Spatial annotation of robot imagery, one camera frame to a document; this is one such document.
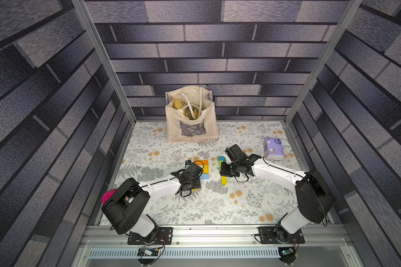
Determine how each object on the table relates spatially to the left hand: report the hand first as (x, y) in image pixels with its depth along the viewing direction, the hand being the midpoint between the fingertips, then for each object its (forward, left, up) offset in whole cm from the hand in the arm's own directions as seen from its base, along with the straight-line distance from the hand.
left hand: (198, 181), depth 89 cm
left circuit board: (-32, +22, -2) cm, 38 cm away
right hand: (+4, -11, +5) cm, 13 cm away
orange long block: (+14, -4, -2) cm, 15 cm away
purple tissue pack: (+19, -45, +5) cm, 49 cm away
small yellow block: (+9, -4, -2) cm, 10 cm away
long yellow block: (-7, +1, +7) cm, 10 cm away
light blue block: (+3, -3, 0) cm, 5 cm away
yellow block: (+1, -14, 0) cm, 14 cm away
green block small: (+2, -11, +15) cm, 19 cm away
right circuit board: (-31, -41, -4) cm, 51 cm away
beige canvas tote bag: (+34, +5, +19) cm, 39 cm away
